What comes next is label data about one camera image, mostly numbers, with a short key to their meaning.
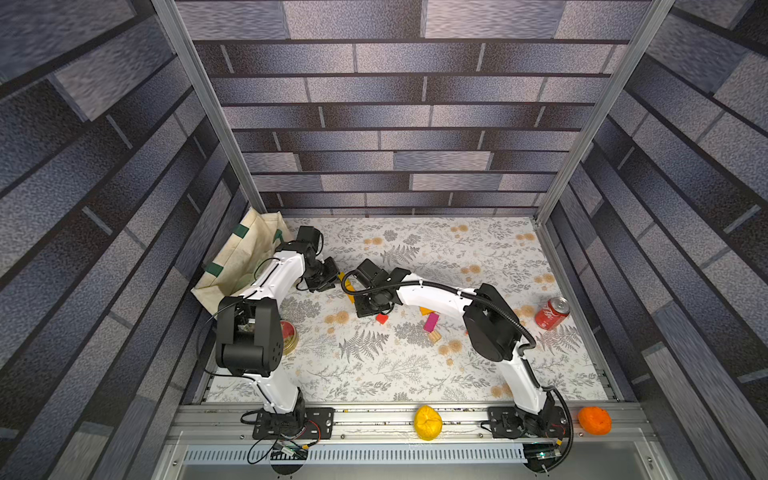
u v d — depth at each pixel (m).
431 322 0.90
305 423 0.73
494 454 0.78
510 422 0.73
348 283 0.80
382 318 0.92
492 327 0.54
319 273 0.77
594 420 0.70
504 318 0.48
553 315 0.83
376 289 0.70
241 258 0.89
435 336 0.88
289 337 0.85
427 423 0.69
